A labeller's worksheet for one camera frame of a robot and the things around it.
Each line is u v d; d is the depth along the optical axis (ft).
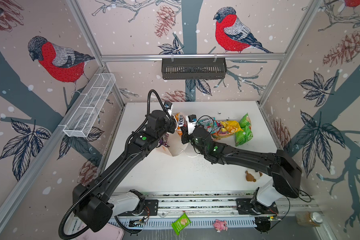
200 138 1.87
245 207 2.39
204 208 2.45
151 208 2.40
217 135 3.24
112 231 2.21
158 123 1.78
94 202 1.22
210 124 3.31
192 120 2.14
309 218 2.07
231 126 3.10
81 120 2.33
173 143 3.03
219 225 2.20
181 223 2.25
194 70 3.47
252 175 2.65
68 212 1.16
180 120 2.45
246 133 3.01
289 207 2.30
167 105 2.07
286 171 1.42
